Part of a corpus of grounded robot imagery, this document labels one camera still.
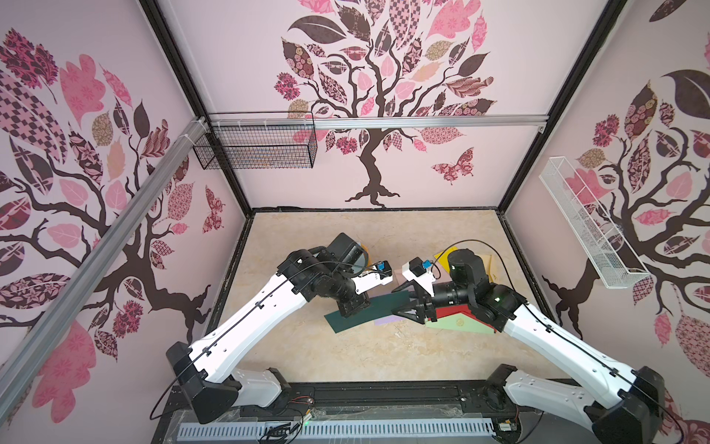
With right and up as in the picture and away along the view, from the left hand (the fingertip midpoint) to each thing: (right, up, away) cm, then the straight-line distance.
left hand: (359, 305), depth 68 cm
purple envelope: (+8, -5, +5) cm, 10 cm away
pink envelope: (+5, +6, -9) cm, 12 cm away
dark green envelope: (+5, +1, -5) cm, 7 cm away
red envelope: (+27, -7, +18) cm, 33 cm away
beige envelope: (+49, +7, +33) cm, 59 cm away
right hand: (+9, +1, -1) cm, 9 cm away
